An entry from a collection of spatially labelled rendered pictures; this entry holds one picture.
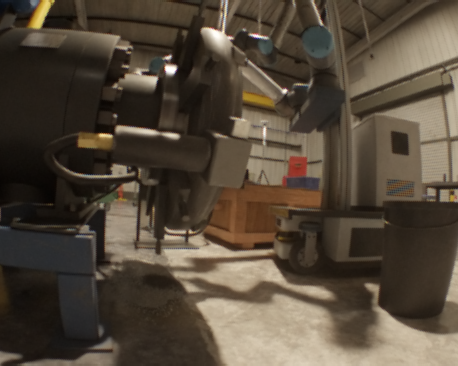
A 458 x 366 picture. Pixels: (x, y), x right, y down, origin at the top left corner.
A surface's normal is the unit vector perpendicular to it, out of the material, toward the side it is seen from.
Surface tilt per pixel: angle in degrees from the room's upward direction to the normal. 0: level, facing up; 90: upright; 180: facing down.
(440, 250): 93
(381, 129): 90
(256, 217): 90
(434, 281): 93
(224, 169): 113
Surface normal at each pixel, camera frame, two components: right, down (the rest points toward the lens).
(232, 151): 0.37, 0.36
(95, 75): 0.44, -0.11
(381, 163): -0.02, -0.07
